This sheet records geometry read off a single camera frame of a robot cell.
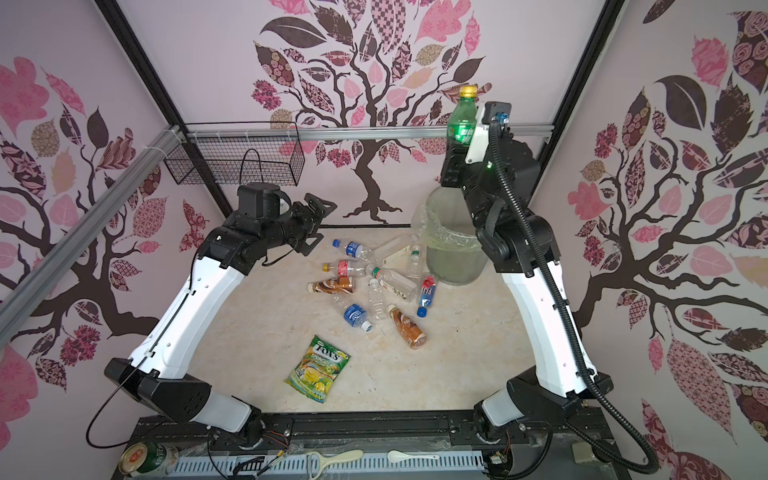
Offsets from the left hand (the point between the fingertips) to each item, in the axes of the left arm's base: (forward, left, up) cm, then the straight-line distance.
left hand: (332, 221), depth 69 cm
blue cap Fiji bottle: (+1, -26, -32) cm, 41 cm away
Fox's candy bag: (-22, +6, -36) cm, 42 cm away
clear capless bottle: (+22, -13, -35) cm, 43 cm away
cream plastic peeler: (-44, +1, -36) cm, 57 cm away
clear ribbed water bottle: (0, -9, -37) cm, 38 cm away
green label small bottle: (+19, -23, -35) cm, 46 cm away
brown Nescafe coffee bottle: (+4, +3, -33) cm, 33 cm away
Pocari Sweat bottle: (-8, -3, -32) cm, 34 cm away
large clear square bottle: (+5, -17, -35) cm, 39 cm away
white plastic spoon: (-43, -15, -36) cm, 58 cm away
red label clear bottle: (+11, +1, -34) cm, 36 cm away
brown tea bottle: (-15, -21, -32) cm, 41 cm away
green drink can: (-44, +38, -27) cm, 64 cm away
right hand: (0, -27, +21) cm, 35 cm away
